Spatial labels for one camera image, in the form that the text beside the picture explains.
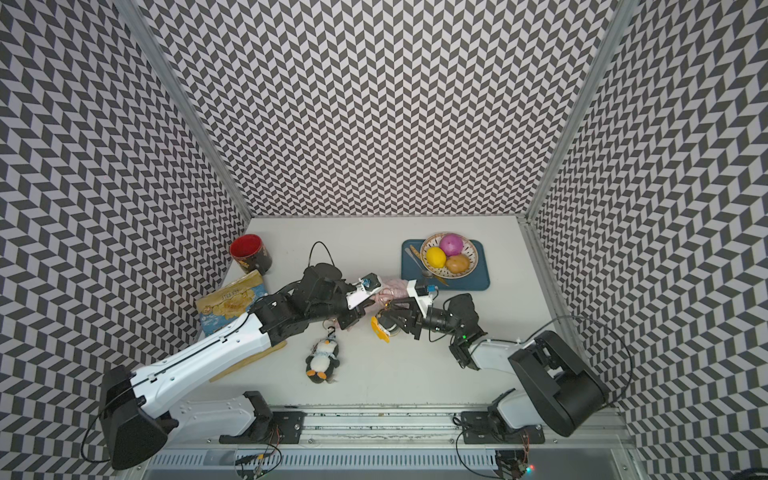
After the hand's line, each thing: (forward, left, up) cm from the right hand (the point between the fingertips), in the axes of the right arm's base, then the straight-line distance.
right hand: (387, 313), depth 76 cm
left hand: (+2, +5, +4) cm, 6 cm away
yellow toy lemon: (+26, -16, -11) cm, 32 cm away
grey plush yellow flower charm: (-3, +1, -3) cm, 4 cm away
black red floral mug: (+23, +45, -4) cm, 50 cm away
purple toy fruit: (+30, -21, -9) cm, 38 cm away
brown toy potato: (+23, -22, -11) cm, 34 cm away
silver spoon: (+22, -12, -15) cm, 29 cm away
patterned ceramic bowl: (+31, -28, -13) cm, 43 cm away
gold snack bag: (+9, +50, -12) cm, 52 cm away
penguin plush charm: (-9, +18, -10) cm, 22 cm away
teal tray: (+18, -29, -14) cm, 37 cm away
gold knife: (+27, -10, -12) cm, 31 cm away
